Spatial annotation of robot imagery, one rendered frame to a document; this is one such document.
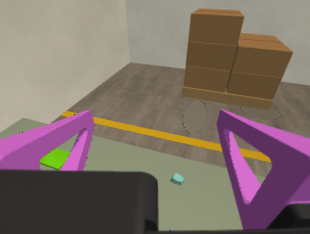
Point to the green flat rectangular slab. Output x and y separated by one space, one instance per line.
55 159

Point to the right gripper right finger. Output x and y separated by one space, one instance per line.
287 182

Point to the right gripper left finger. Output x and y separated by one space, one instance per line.
25 150

